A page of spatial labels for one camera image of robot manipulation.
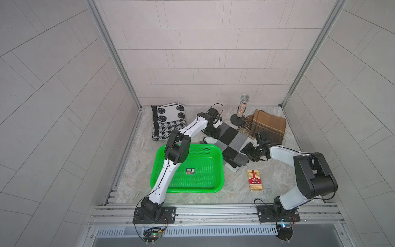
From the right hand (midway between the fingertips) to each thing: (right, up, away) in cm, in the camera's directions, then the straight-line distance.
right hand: (241, 150), depth 93 cm
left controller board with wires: (-45, -29, -29) cm, 61 cm away
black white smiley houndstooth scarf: (-49, +20, +11) cm, 54 cm away
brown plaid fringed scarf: (+22, +14, +9) cm, 28 cm away
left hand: (-13, +8, +9) cm, 18 cm away
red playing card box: (+4, -12, -13) cm, 18 cm away
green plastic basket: (-24, -10, -8) cm, 27 cm away
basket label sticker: (-30, -9, -9) cm, 33 cm away
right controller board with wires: (+13, -31, -25) cm, 42 cm away
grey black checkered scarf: (-5, +5, +1) cm, 7 cm away
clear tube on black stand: (+1, +19, +13) cm, 23 cm away
